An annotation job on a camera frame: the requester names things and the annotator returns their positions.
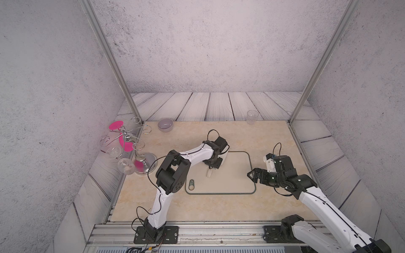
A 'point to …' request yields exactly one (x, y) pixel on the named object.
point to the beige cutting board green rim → (231, 178)
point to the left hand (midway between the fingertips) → (216, 165)
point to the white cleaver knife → (223, 155)
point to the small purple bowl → (165, 124)
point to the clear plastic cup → (251, 116)
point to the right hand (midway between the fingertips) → (256, 176)
